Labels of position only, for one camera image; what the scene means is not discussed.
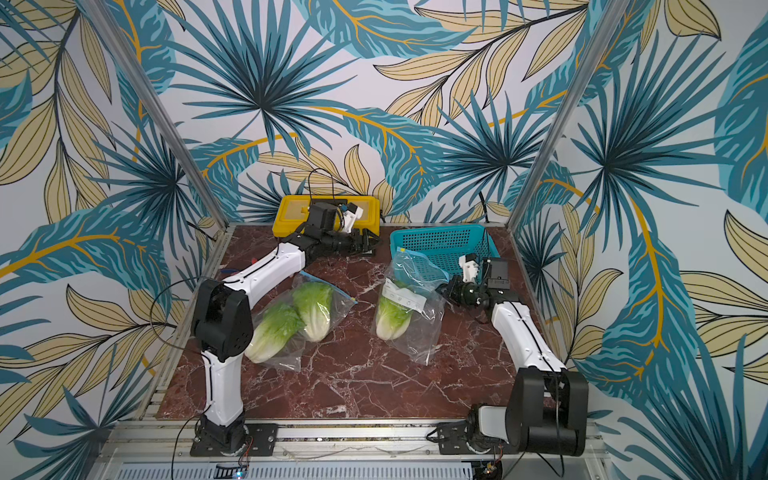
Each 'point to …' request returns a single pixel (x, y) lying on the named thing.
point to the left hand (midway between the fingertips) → (379, 246)
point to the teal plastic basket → (446, 245)
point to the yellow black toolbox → (294, 212)
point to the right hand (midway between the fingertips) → (438, 287)
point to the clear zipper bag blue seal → (294, 356)
